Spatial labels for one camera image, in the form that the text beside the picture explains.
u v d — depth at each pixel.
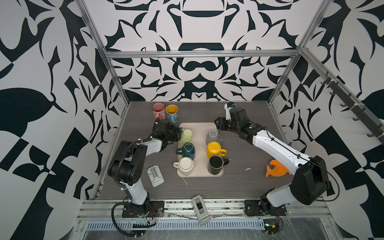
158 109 1.05
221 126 0.74
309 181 0.42
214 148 0.85
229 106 0.74
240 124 0.63
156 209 0.73
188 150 0.83
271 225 0.71
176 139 0.87
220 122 0.74
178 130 0.88
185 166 0.81
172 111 1.04
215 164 0.80
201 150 0.93
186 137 0.89
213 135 0.89
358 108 0.59
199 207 0.71
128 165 0.48
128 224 0.71
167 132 0.76
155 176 0.83
